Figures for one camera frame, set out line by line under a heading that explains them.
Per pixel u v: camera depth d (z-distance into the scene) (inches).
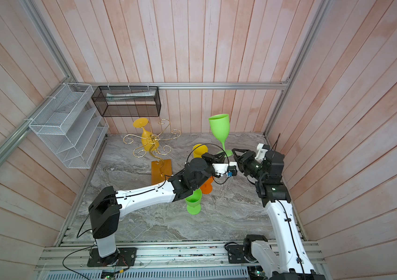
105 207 19.8
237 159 25.1
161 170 37.4
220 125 25.7
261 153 26.2
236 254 28.9
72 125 28.9
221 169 25.0
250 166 24.9
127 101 41.3
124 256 28.7
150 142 33.2
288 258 15.5
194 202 29.5
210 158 25.1
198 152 37.0
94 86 36.3
